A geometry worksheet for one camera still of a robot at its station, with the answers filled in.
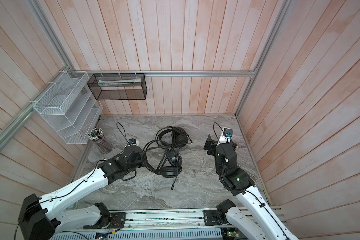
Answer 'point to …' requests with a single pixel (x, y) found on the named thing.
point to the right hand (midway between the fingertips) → (218, 137)
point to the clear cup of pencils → (97, 135)
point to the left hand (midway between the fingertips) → (148, 159)
